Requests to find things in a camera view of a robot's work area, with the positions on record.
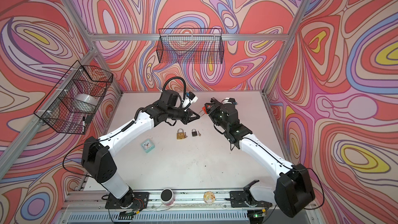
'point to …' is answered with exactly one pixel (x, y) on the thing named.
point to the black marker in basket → (83, 124)
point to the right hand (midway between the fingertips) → (205, 109)
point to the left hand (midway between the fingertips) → (199, 115)
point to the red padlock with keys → (203, 108)
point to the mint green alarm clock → (147, 145)
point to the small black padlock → (194, 132)
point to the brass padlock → (180, 134)
